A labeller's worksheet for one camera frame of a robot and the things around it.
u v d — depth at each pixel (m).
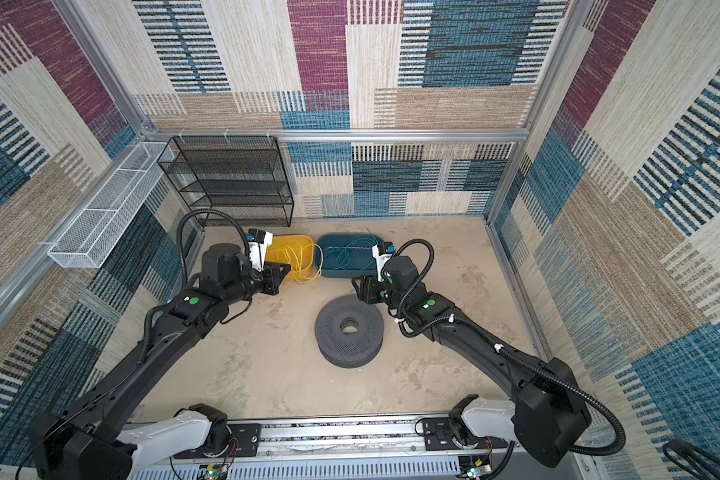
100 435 0.39
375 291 0.70
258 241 0.65
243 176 1.08
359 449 0.73
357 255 1.09
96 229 0.73
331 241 1.07
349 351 0.81
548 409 0.40
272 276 0.65
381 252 0.71
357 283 0.77
